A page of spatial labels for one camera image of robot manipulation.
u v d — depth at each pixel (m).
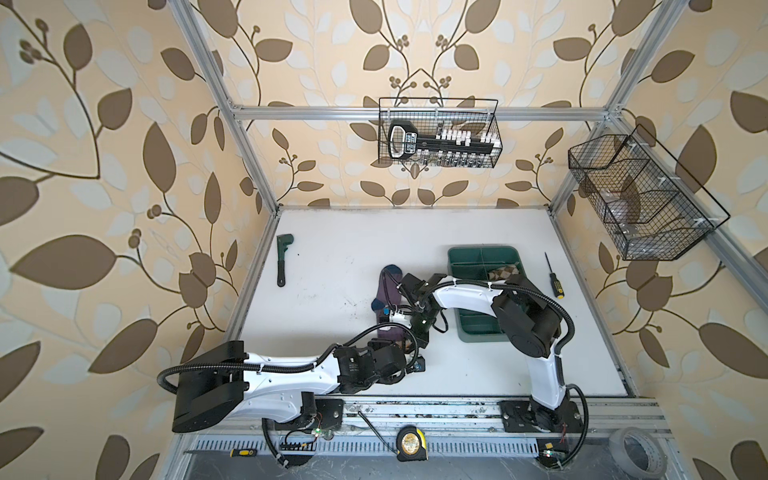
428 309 0.71
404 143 0.85
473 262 1.04
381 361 0.61
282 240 1.09
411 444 0.68
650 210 0.73
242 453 0.69
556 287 0.96
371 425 0.74
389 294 0.81
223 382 0.47
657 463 0.66
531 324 0.51
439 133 0.81
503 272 0.94
